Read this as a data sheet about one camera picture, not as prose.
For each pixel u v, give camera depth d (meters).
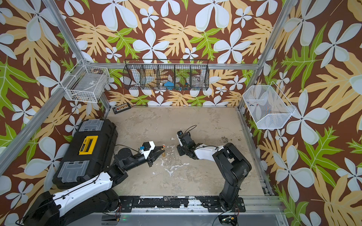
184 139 0.74
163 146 0.69
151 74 0.97
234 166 0.48
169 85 0.95
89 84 0.85
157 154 0.71
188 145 0.73
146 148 0.61
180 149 0.86
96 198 0.59
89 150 0.76
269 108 0.83
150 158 0.65
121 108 1.18
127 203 0.74
